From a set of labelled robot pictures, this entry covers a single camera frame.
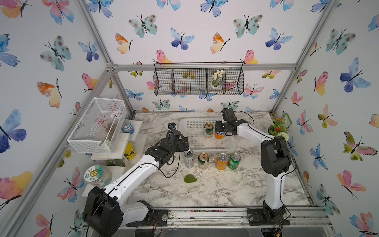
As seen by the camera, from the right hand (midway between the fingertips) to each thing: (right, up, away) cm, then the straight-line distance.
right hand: (221, 123), depth 99 cm
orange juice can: (-2, -21, -16) cm, 27 cm away
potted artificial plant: (+34, -2, -9) cm, 35 cm away
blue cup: (-55, -2, -16) cm, 57 cm away
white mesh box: (-65, -3, -25) cm, 70 cm away
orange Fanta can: (-1, -7, 0) cm, 8 cm away
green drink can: (+5, -21, -16) cm, 27 cm away
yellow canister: (-56, -17, -10) cm, 59 cm away
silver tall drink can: (-20, -18, -18) cm, 32 cm away
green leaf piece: (-20, -32, -13) cm, 40 cm away
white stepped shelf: (-55, -12, +3) cm, 57 cm away
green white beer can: (-9, -3, -3) cm, 10 cm away
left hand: (-25, -9, -17) cm, 31 cm away
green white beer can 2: (-12, -21, -16) cm, 29 cm away
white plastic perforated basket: (-18, -3, +9) cm, 21 cm away
